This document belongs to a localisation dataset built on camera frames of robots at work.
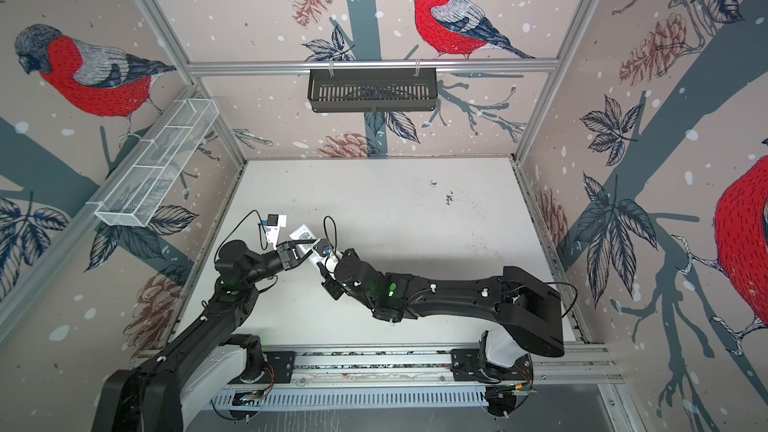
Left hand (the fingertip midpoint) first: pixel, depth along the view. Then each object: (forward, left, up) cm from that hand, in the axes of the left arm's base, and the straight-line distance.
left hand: (316, 248), depth 73 cm
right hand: (-3, -1, -3) cm, 4 cm away
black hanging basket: (+60, -13, +7) cm, 62 cm away
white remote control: (+4, +4, +1) cm, 5 cm away
